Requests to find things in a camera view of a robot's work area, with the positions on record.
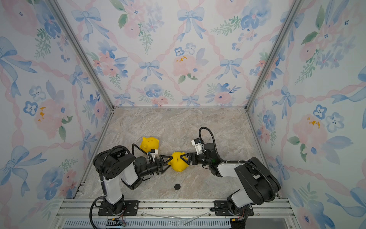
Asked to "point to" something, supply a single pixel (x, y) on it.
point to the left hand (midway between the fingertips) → (173, 162)
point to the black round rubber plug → (177, 186)
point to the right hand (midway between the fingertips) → (185, 156)
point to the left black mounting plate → (131, 208)
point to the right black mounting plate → (222, 208)
